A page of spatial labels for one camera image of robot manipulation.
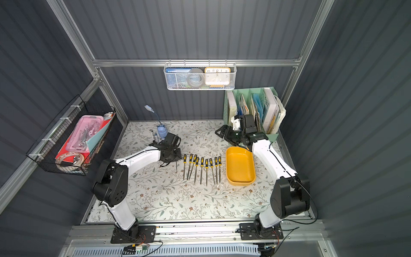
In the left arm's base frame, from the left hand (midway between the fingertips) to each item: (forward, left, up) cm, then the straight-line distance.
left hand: (177, 155), depth 94 cm
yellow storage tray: (-4, -38, -7) cm, 39 cm away
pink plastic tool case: (-1, +39, +26) cm, 47 cm away
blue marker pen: (+19, +18, -6) cm, 27 cm away
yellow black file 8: (-1, -7, -6) cm, 10 cm away
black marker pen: (+25, +23, -6) cm, 35 cm away
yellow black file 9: (-1, -4, -6) cm, 7 cm away
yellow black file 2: (-1, -23, -6) cm, 24 cm away
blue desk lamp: (+19, +12, +2) cm, 23 cm away
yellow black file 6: (-3, -12, -5) cm, 13 cm away
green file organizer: (+27, -53, +18) cm, 62 cm away
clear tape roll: (-18, +35, +22) cm, 45 cm away
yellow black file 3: (-4, -21, -6) cm, 22 cm away
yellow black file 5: (-4, -15, -5) cm, 16 cm away
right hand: (+2, -27, +18) cm, 32 cm away
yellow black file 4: (-5, -18, -6) cm, 19 cm away
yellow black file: (-3, -26, -6) cm, 27 cm away
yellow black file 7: (+1, -10, -5) cm, 11 cm away
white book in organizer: (+21, -56, +18) cm, 63 cm away
